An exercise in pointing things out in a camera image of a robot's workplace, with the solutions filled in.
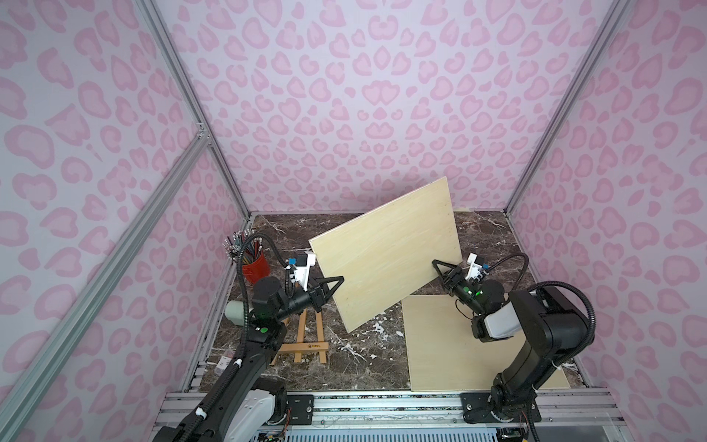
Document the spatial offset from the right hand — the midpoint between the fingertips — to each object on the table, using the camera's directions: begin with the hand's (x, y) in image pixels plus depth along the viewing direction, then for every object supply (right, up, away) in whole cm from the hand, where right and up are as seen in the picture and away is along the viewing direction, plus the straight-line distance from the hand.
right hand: (434, 267), depth 86 cm
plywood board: (+2, -26, -4) cm, 26 cm away
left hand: (-27, -2, -15) cm, 31 cm away
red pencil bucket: (-59, -2, +9) cm, 60 cm away
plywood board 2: (-15, +5, -11) cm, 19 cm away
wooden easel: (-41, -23, -4) cm, 47 cm away
